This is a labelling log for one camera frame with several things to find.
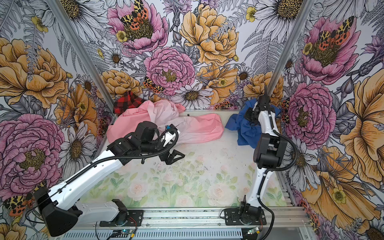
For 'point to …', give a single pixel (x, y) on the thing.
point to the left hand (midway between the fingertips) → (176, 153)
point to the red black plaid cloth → (127, 101)
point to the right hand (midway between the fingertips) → (246, 119)
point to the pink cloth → (190, 126)
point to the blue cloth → (248, 134)
